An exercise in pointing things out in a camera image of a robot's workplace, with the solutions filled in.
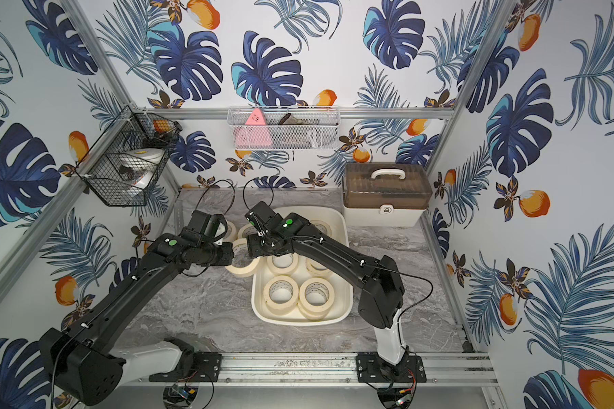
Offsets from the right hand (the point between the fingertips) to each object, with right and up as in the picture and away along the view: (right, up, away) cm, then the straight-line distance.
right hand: (257, 247), depth 80 cm
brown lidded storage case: (+45, +18, +16) cm, 51 cm away
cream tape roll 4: (+6, -18, +9) cm, 21 cm away
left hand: (-8, -1, -2) cm, 8 cm away
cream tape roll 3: (+19, -9, +11) cm, 24 cm away
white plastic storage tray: (+27, -21, +6) cm, 35 cm away
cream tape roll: (-3, -5, -4) cm, 7 cm away
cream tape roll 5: (+19, -18, +8) cm, 27 cm away
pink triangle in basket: (-3, +39, +10) cm, 40 cm away
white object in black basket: (-39, +25, +2) cm, 47 cm away
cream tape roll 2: (+7, -8, +15) cm, 19 cm away
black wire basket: (-47, +40, +10) cm, 63 cm away
